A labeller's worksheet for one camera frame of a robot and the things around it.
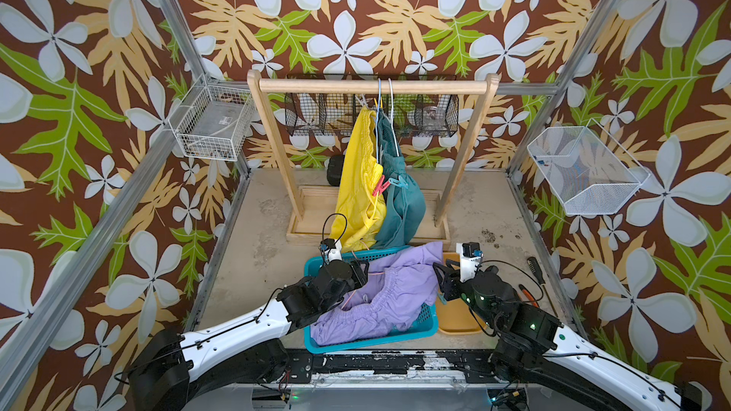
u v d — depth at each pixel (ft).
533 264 2.98
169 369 1.31
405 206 2.06
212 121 2.78
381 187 2.08
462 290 2.10
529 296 2.82
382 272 2.66
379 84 1.96
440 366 2.46
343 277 1.89
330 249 2.30
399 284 2.53
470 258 2.05
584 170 2.75
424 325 2.56
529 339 1.69
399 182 2.00
